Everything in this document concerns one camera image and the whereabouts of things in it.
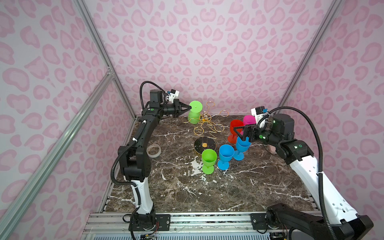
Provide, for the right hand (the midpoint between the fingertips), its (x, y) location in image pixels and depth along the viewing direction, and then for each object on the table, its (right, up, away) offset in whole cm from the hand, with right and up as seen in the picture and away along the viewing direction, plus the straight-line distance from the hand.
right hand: (241, 126), depth 68 cm
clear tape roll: (-49, -19, +30) cm, 60 cm away
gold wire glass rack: (-14, -12, +32) cm, 37 cm away
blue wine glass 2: (-3, -15, +18) cm, 24 cm away
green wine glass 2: (-22, +7, +20) cm, 30 cm away
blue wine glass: (+5, -11, +15) cm, 20 cm away
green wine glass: (-13, -17, +17) cm, 27 cm away
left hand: (-23, +11, +11) cm, 28 cm away
